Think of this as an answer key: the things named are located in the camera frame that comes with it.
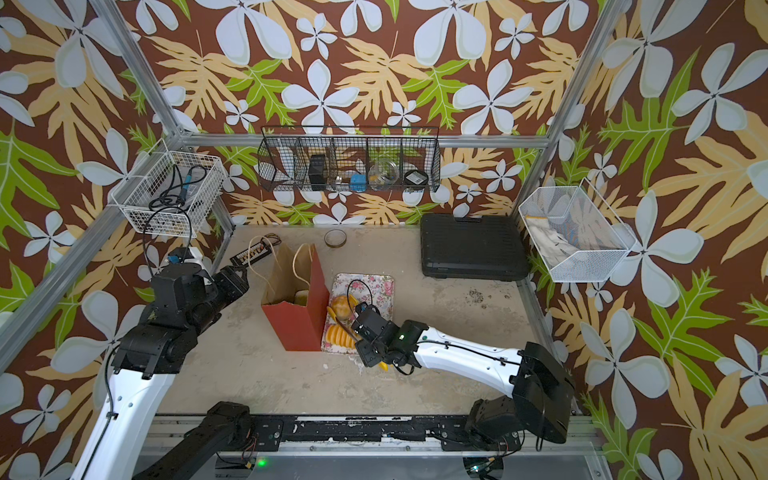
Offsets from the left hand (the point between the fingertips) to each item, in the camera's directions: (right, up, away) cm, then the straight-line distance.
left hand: (242, 270), depth 67 cm
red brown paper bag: (+4, -10, +27) cm, 29 cm away
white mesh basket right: (+86, +9, +13) cm, 87 cm away
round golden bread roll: (+19, -13, +24) cm, 33 cm away
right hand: (+28, -21, +13) cm, 37 cm away
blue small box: (+25, +27, +27) cm, 45 cm away
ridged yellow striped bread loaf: (+19, -20, +20) cm, 34 cm away
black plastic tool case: (+71, +6, +40) cm, 82 cm away
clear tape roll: (+13, +10, +51) cm, 53 cm away
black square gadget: (+43, +29, +28) cm, 59 cm away
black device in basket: (+12, +28, +23) cm, 39 cm away
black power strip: (-14, +5, +44) cm, 46 cm away
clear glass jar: (+33, +29, +25) cm, 50 cm away
